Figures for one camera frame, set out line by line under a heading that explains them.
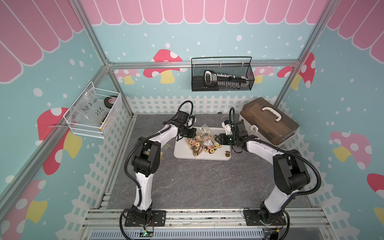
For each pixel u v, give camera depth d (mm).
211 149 973
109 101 808
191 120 852
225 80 890
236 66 895
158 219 744
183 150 988
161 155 764
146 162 551
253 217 742
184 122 830
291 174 472
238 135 736
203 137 1001
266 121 962
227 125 850
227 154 968
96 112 709
